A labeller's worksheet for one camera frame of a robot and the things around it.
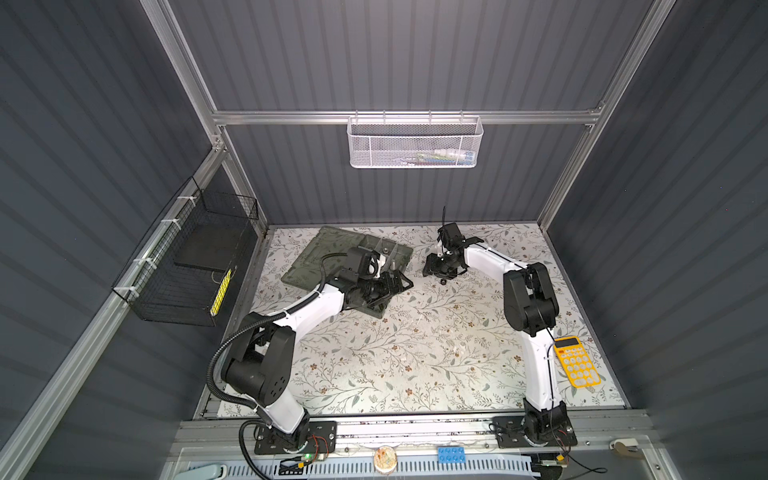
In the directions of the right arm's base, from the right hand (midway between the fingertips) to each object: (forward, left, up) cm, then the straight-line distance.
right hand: (432, 272), depth 104 cm
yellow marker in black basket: (-24, +53, +27) cm, 64 cm away
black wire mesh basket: (-18, +63, +28) cm, 72 cm away
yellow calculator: (-31, -39, -2) cm, 49 cm away
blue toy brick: (-53, 0, +1) cm, 53 cm away
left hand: (-14, +10, +12) cm, 21 cm away
